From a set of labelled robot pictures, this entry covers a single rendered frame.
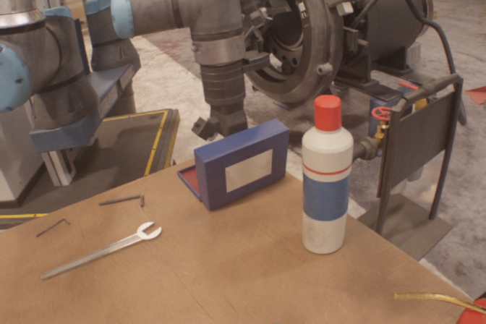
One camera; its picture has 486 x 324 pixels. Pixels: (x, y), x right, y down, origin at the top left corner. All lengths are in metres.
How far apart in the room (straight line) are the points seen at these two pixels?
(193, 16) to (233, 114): 0.19
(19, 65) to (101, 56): 0.66
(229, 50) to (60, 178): 0.74
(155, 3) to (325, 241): 0.44
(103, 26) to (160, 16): 0.70
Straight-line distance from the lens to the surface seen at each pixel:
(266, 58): 0.64
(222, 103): 0.61
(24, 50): 0.67
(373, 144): 0.83
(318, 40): 1.27
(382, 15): 1.66
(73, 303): 0.55
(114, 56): 1.26
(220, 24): 0.57
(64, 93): 0.84
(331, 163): 0.42
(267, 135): 0.58
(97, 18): 1.26
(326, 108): 0.40
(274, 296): 0.47
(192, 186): 0.68
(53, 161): 1.12
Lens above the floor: 0.86
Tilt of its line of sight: 28 degrees down
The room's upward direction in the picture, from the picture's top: 7 degrees counter-clockwise
